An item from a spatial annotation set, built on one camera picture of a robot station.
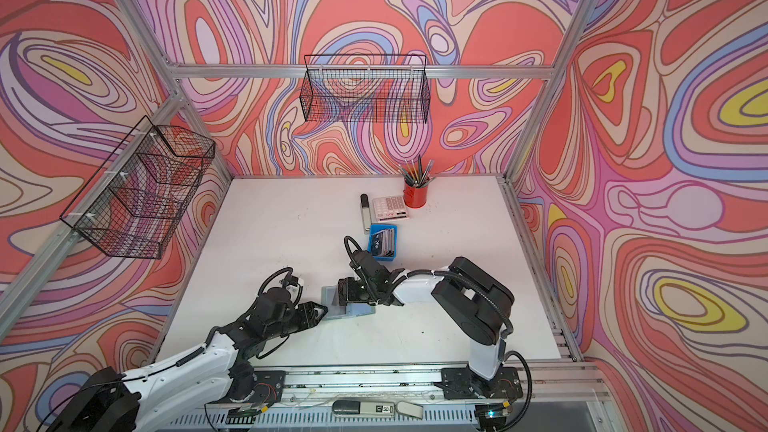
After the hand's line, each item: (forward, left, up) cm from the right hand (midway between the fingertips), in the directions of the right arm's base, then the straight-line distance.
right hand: (347, 300), depth 88 cm
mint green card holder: (-3, +4, +2) cm, 5 cm away
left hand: (-4, +4, +2) cm, 6 cm away
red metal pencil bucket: (+36, -23, +5) cm, 43 cm away
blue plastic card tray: (+24, -8, +3) cm, 26 cm away
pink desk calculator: (+33, -14, +2) cm, 36 cm away
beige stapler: (+30, -6, +4) cm, 31 cm away
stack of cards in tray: (+17, -11, +4) cm, 21 cm away
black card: (-2, 0, +10) cm, 11 cm away
